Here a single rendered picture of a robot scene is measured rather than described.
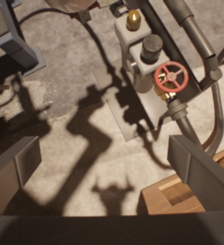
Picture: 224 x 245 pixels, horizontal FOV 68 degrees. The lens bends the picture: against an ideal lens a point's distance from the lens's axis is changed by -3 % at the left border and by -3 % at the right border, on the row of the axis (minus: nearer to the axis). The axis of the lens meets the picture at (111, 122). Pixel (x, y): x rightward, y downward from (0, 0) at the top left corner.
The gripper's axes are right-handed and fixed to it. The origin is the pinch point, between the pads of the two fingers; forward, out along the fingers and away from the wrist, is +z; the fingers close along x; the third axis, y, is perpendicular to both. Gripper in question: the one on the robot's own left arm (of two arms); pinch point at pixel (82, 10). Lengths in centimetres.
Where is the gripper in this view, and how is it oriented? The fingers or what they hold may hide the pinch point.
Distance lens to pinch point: 52.9
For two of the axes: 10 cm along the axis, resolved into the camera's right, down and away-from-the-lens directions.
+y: 9.0, -4.3, -0.3
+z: 0.9, 1.3, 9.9
